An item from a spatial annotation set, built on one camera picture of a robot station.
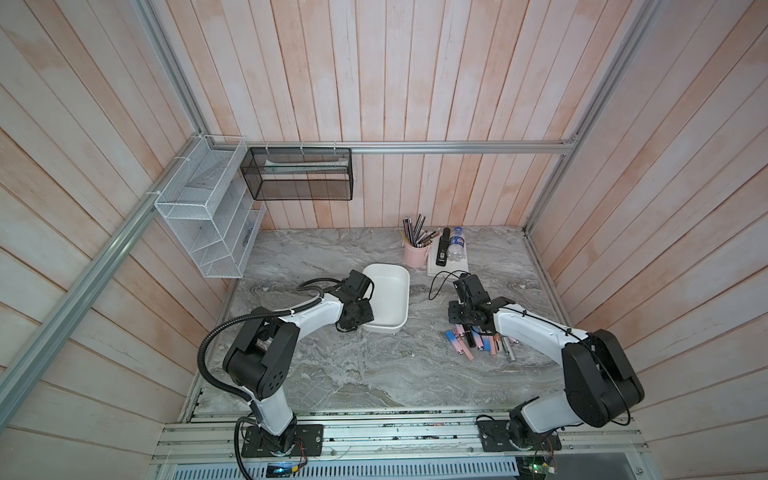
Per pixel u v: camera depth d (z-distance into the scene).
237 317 0.45
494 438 0.73
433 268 1.07
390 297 0.98
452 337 0.90
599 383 0.43
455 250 1.06
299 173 0.89
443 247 1.10
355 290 0.75
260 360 0.47
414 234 1.04
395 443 0.73
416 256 1.06
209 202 0.69
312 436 0.73
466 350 0.88
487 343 0.89
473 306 0.70
